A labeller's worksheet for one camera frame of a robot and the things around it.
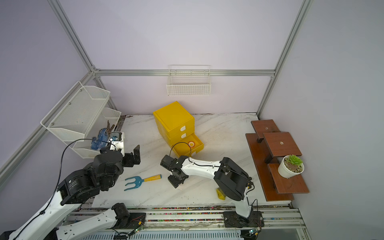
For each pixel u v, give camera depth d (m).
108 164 0.41
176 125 0.86
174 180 0.75
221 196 0.79
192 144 1.01
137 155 0.57
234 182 0.47
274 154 0.72
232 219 0.73
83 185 0.40
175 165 0.62
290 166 0.67
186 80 0.98
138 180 0.86
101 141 0.87
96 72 0.93
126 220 0.66
